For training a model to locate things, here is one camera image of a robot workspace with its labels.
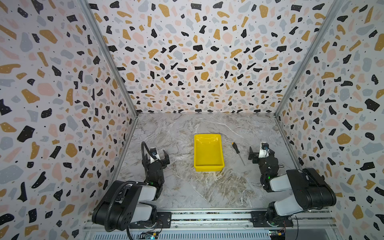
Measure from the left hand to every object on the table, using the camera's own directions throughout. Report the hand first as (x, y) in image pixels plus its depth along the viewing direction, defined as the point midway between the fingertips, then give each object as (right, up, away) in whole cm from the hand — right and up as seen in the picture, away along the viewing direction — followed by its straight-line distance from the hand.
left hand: (155, 151), depth 86 cm
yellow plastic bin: (+31, -4, +9) cm, 33 cm away
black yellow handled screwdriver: (+51, -3, +14) cm, 53 cm away
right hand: (+61, +3, +3) cm, 61 cm away
